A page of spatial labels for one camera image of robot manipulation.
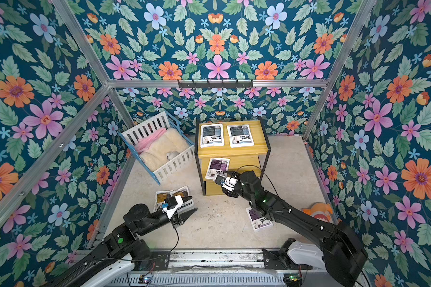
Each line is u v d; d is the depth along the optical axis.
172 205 0.54
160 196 0.91
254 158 0.88
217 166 0.83
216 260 0.75
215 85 0.93
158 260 0.74
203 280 0.70
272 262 0.73
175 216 0.60
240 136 0.72
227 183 0.64
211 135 0.72
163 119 1.07
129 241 0.54
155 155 0.98
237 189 0.68
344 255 0.40
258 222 0.84
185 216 0.62
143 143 1.02
